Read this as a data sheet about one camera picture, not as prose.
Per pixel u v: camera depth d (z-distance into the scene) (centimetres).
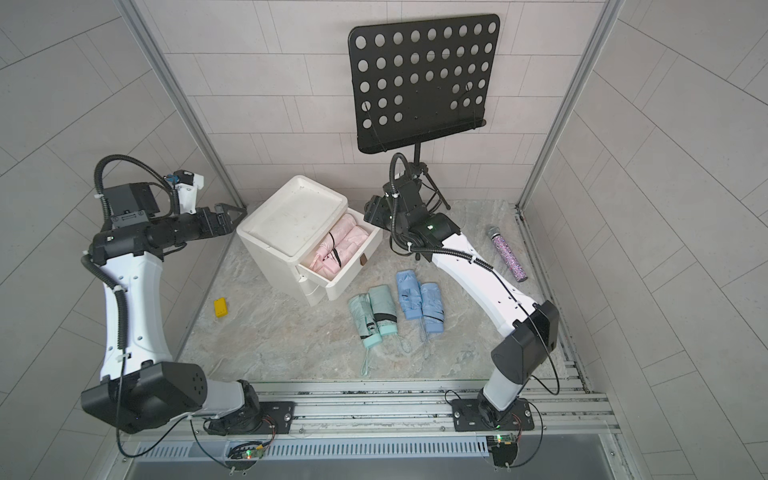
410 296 89
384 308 88
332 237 81
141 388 40
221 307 89
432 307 87
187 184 59
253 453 66
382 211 64
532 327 41
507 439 68
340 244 82
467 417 71
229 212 61
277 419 71
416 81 69
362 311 86
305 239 78
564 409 73
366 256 81
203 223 59
